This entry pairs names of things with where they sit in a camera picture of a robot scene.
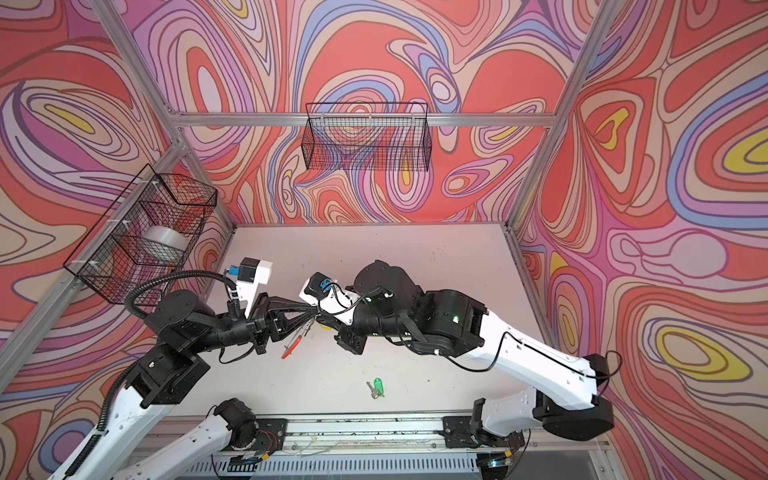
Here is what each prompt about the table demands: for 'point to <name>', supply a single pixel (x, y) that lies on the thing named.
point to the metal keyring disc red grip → (293, 345)
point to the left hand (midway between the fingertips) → (315, 316)
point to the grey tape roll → (165, 242)
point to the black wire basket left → (134, 249)
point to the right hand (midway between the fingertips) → (327, 324)
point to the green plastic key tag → (378, 385)
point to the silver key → (374, 392)
